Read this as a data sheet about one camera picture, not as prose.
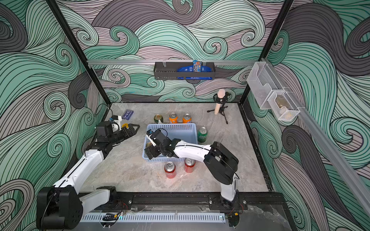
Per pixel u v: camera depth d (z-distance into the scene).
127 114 1.10
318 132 0.54
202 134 0.90
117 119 0.76
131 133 0.73
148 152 0.74
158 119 0.97
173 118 0.98
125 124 0.81
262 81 0.77
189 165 0.76
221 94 0.88
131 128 0.74
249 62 0.95
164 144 0.65
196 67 0.90
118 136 0.71
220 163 0.46
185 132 1.00
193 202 0.75
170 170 0.74
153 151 0.75
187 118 0.98
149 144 0.83
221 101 0.92
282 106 0.65
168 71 0.95
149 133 0.76
